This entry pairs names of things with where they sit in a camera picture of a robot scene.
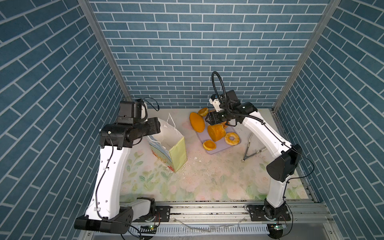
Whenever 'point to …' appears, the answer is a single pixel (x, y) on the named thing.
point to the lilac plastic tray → (221, 144)
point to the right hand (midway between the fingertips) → (209, 116)
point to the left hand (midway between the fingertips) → (155, 124)
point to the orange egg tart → (209, 145)
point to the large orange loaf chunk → (216, 131)
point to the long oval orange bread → (197, 122)
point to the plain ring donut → (230, 142)
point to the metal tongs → (246, 157)
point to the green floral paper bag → (169, 146)
